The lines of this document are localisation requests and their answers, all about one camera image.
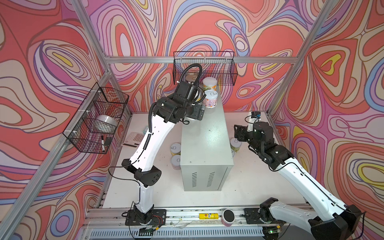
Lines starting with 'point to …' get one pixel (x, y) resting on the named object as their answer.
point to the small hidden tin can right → (232, 152)
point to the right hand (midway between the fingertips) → (241, 129)
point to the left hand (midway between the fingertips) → (196, 107)
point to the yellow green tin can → (235, 144)
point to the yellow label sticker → (208, 216)
